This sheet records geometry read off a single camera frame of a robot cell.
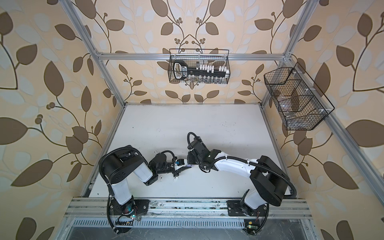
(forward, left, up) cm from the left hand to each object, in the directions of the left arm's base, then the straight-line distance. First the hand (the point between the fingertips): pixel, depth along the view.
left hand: (190, 162), depth 85 cm
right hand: (+1, +1, +2) cm, 3 cm away
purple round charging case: (-2, +1, +1) cm, 3 cm away
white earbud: (-8, +8, -4) cm, 12 cm away
